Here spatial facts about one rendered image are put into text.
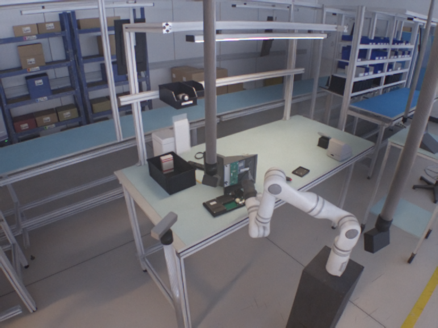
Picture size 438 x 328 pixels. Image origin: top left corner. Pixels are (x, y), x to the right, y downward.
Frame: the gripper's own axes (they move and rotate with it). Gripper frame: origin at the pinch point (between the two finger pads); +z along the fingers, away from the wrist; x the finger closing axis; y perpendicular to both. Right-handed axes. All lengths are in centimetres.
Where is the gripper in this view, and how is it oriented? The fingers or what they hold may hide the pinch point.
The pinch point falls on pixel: (249, 171)
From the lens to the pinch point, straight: 154.4
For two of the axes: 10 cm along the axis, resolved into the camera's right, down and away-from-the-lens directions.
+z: -1.4, -7.8, 6.1
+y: -7.9, 4.6, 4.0
